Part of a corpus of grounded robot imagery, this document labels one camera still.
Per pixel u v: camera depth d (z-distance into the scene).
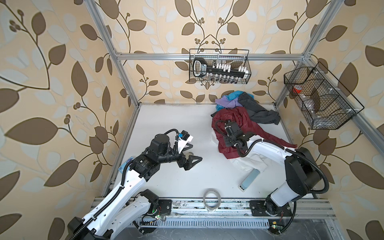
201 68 0.85
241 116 0.88
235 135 0.69
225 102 1.15
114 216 0.41
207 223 0.71
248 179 0.83
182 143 0.59
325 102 0.73
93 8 0.72
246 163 0.85
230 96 1.13
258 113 0.96
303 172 0.45
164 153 0.56
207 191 0.77
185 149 0.71
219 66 0.83
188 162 0.60
